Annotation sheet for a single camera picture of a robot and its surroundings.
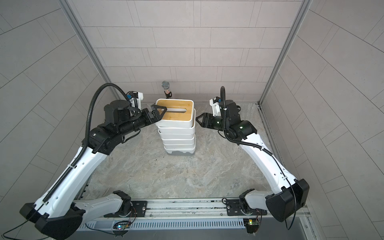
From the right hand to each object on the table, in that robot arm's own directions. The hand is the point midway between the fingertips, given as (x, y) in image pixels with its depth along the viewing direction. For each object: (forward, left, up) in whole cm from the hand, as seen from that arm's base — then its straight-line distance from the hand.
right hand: (199, 119), depth 71 cm
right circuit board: (-40, -21, -31) cm, 55 cm away
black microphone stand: (+28, +19, +1) cm, 34 cm away
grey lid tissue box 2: (-4, +12, -19) cm, 23 cm away
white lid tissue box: (-5, +12, -22) cm, 26 cm away
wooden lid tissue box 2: (-4, +7, -14) cm, 16 cm away
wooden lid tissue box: (-5, +9, -1) cm, 11 cm away
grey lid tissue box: (-4, +11, -8) cm, 14 cm away
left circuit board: (-38, +37, -25) cm, 59 cm away
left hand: (-1, +15, +9) cm, 17 cm away
